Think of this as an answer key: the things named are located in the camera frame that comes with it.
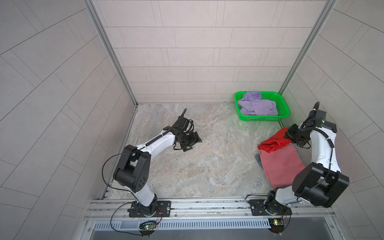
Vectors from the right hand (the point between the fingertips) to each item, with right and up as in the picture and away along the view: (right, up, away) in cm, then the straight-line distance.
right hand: (284, 132), depth 80 cm
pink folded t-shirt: (-1, -18, +1) cm, 18 cm away
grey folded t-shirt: (-12, -16, +4) cm, 20 cm away
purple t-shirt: (-7, +17, +29) cm, 35 cm away
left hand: (-44, -6, +6) cm, 45 cm away
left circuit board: (-69, -39, -15) cm, 80 cm away
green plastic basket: (+14, +13, +25) cm, 31 cm away
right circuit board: (-10, -41, -12) cm, 44 cm away
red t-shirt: (-9, -3, -8) cm, 12 cm away
